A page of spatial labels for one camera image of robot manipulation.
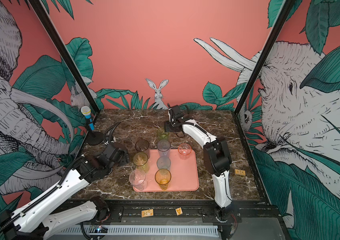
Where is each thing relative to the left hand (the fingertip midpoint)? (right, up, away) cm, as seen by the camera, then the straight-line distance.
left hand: (122, 152), depth 75 cm
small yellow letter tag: (+29, -30, 0) cm, 42 cm away
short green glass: (+18, +7, +29) cm, 35 cm away
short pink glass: (+33, -3, +21) cm, 39 cm away
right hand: (+21, +14, +19) cm, 31 cm away
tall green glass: (+7, -7, +10) cm, 14 cm away
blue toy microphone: (-27, +23, +13) cm, 37 cm away
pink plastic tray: (+33, -17, +14) cm, 39 cm away
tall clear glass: (+5, -18, +11) cm, 21 cm away
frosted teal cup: (+20, -9, +14) cm, 26 cm away
